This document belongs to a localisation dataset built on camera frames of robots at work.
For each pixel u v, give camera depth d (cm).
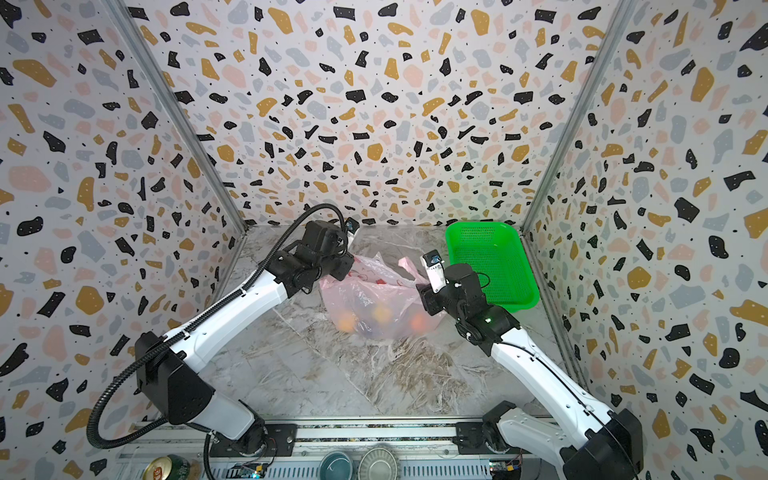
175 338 43
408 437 76
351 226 69
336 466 70
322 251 60
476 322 55
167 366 40
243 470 70
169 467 61
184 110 88
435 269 65
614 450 38
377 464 71
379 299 80
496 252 113
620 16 72
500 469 72
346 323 89
